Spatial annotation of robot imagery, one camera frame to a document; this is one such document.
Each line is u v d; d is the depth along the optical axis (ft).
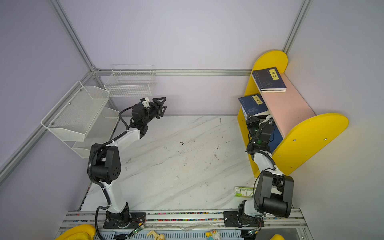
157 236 2.24
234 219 2.41
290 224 2.40
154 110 2.63
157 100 2.67
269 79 2.65
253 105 2.88
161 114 2.82
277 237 2.19
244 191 2.58
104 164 1.68
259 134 2.04
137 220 2.43
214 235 2.20
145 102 2.75
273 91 2.51
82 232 2.22
